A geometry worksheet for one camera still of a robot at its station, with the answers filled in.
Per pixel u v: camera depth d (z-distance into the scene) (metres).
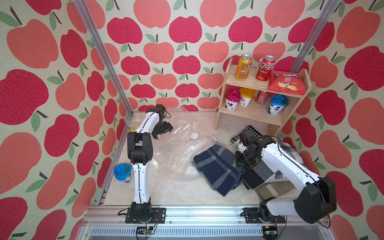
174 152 0.88
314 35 0.79
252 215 0.73
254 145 0.58
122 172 0.80
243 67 0.71
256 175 0.79
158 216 0.75
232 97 0.86
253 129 1.05
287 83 0.70
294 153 0.89
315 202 0.40
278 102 0.84
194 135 1.02
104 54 0.86
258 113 0.93
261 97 0.93
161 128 0.88
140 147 0.59
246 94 0.88
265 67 0.70
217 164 0.89
